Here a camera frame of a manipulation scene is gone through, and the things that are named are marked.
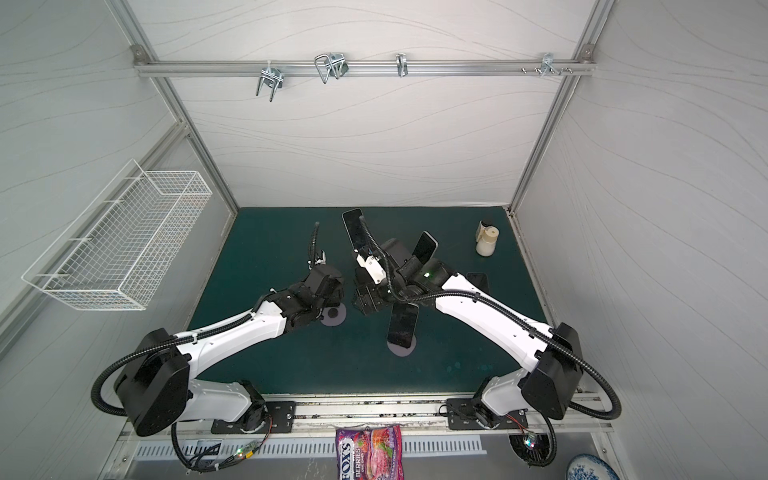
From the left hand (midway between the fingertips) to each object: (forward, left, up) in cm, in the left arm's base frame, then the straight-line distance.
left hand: (334, 275), depth 86 cm
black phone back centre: (+26, -4, -9) cm, 27 cm away
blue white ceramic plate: (-42, -62, -10) cm, 76 cm away
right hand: (-8, -12, +8) cm, 17 cm away
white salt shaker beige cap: (+19, -50, -8) cm, 54 cm away
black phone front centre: (-11, -20, -7) cm, 25 cm away
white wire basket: (-8, +47, +20) cm, 51 cm away
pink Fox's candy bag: (-41, -13, -10) cm, 44 cm away
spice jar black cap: (+25, -50, -3) cm, 56 cm away
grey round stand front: (-18, -20, -11) cm, 29 cm away
